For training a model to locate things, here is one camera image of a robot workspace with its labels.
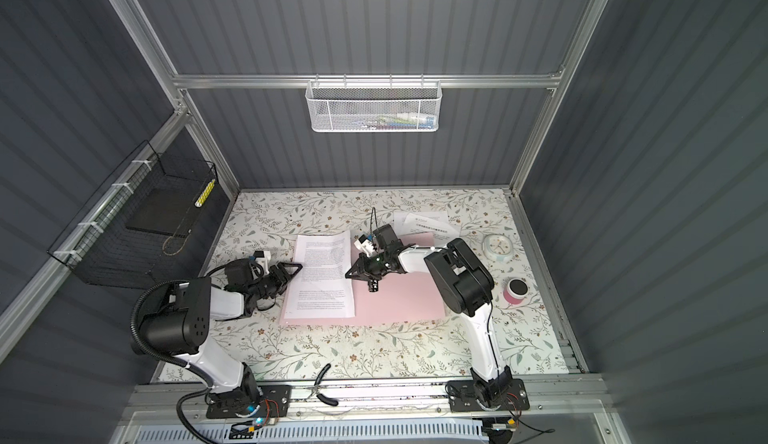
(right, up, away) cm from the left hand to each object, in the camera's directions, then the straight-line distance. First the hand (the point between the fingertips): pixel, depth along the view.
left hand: (299, 270), depth 94 cm
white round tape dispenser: (+66, +7, +6) cm, 66 cm away
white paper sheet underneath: (+46, +15, +18) cm, 52 cm away
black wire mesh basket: (-34, +11, -30) cm, 47 cm away
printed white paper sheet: (+7, -5, -2) cm, 9 cm away
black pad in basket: (-27, +19, -21) cm, 38 cm away
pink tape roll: (+66, -5, -8) cm, 66 cm away
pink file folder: (+33, -9, +2) cm, 35 cm away
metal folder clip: (+24, -5, -1) cm, 24 cm away
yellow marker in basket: (-22, +22, -14) cm, 34 cm away
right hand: (+16, -2, -2) cm, 17 cm away
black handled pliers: (+11, -28, -20) cm, 36 cm away
